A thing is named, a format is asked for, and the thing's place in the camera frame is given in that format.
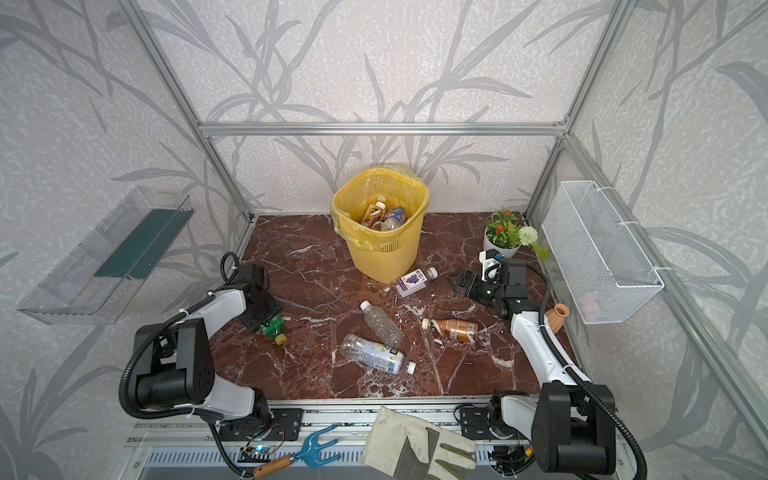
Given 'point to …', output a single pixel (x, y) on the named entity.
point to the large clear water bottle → (375, 355)
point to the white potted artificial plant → (502, 237)
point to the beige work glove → (408, 449)
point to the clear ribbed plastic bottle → (382, 324)
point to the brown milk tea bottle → (463, 331)
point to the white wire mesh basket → (606, 271)
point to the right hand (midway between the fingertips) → (459, 273)
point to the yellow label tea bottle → (375, 212)
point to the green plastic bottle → (275, 329)
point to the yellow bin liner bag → (403, 188)
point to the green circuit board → (258, 449)
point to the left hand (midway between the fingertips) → (276, 303)
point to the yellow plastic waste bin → (380, 257)
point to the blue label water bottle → (394, 218)
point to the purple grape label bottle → (415, 281)
